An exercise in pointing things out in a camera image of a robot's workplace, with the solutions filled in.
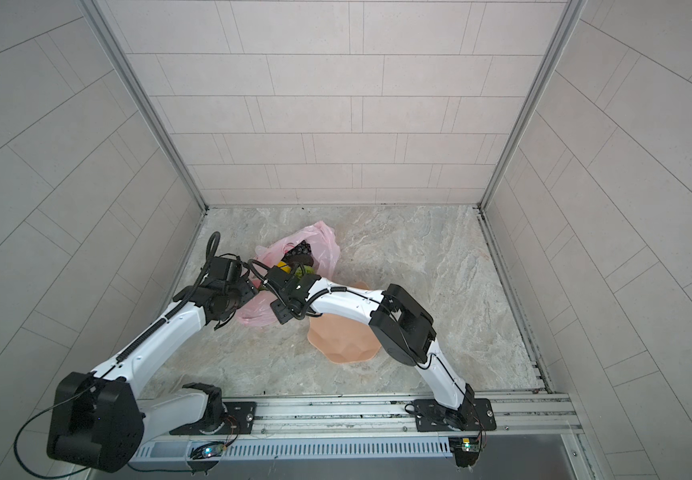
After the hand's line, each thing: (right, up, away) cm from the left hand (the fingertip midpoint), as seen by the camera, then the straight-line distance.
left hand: (255, 288), depth 86 cm
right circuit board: (+55, -34, -18) cm, 67 cm away
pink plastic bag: (+20, +11, +6) cm, 23 cm away
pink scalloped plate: (+25, -14, -3) cm, 29 cm away
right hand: (+8, -7, 0) cm, 11 cm away
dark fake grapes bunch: (+10, +8, +13) cm, 18 cm away
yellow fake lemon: (+6, +5, +10) cm, 12 cm away
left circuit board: (-3, -32, -21) cm, 38 cm away
